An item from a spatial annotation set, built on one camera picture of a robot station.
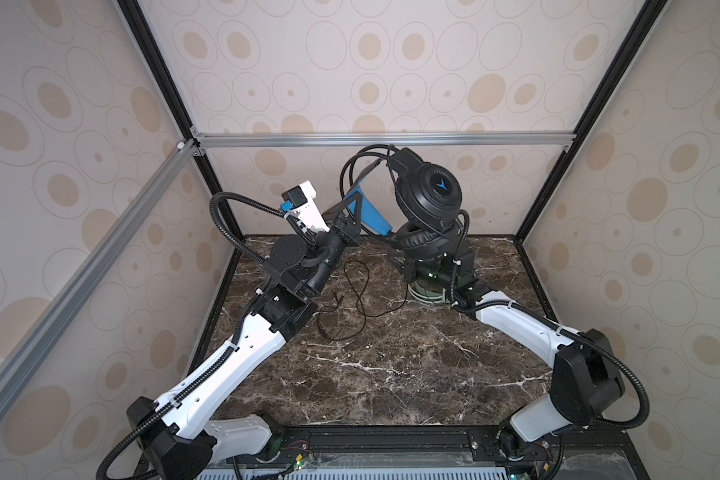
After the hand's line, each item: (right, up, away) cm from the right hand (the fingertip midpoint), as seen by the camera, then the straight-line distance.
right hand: (389, 256), depth 78 cm
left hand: (-5, +10, -26) cm, 29 cm away
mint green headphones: (+11, -12, +22) cm, 27 cm away
